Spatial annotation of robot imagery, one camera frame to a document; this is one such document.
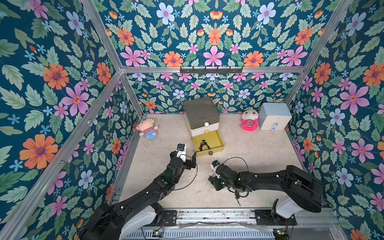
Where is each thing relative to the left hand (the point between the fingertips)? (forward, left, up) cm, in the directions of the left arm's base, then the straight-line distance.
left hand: (190, 151), depth 82 cm
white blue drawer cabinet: (+21, -57, 0) cm, 61 cm away
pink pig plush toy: (+23, +28, -8) cm, 37 cm away
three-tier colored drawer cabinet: (+18, -9, +4) cm, 21 cm away
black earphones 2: (-22, -24, -14) cm, 36 cm away
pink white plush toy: (+27, -44, -9) cm, 53 cm away
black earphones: (+14, -9, -14) cm, 21 cm away
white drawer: (+16, -8, -2) cm, 18 cm away
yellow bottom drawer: (+17, -16, -14) cm, 27 cm away
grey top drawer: (+38, -7, -8) cm, 39 cm away
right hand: (-13, -11, -14) cm, 23 cm away
